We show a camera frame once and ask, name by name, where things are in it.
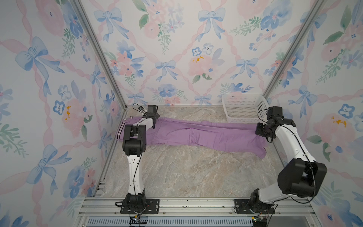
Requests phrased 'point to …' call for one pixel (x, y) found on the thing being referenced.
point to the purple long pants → (249, 138)
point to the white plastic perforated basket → (245, 108)
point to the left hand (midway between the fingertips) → (152, 115)
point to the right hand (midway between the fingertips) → (263, 131)
